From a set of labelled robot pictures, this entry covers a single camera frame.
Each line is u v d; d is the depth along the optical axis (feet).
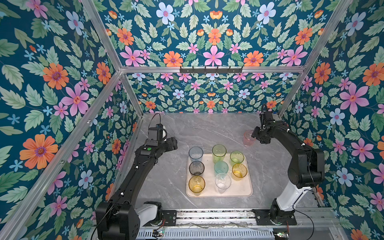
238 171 2.85
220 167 2.81
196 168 2.75
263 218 2.40
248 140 3.33
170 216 2.42
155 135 2.02
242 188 2.76
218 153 2.69
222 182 2.76
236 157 3.04
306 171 1.59
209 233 2.31
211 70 3.06
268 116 2.42
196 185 2.70
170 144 2.39
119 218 1.26
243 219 2.44
